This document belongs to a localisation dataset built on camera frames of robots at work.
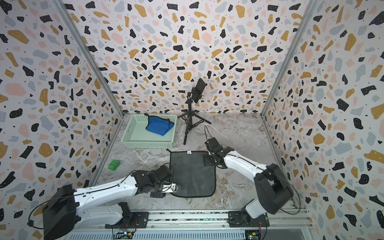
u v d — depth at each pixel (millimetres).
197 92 891
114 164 900
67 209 399
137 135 1114
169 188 702
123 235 719
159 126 1130
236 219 744
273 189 438
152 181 602
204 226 735
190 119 1047
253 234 716
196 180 873
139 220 736
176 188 712
